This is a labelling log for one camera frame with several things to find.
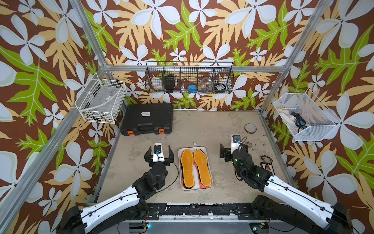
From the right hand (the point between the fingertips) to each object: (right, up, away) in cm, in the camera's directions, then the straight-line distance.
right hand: (226, 143), depth 78 cm
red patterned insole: (-13, -25, +3) cm, 28 cm away
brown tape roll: (+27, +7, +31) cm, 41 cm away
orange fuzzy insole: (-22, -11, +13) cm, 28 cm away
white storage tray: (-17, -17, +10) cm, 26 cm away
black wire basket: (-20, +42, +18) cm, 50 cm away
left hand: (-36, -2, -2) cm, 36 cm away
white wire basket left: (-70, +24, +4) cm, 75 cm away
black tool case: (-51, +15, +28) cm, 60 cm away
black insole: (-24, -20, +6) cm, 32 cm away
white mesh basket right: (+44, +14, +1) cm, 46 cm away
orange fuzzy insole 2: (-12, -16, +8) cm, 22 cm away
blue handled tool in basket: (+39, +12, -1) cm, 41 cm away
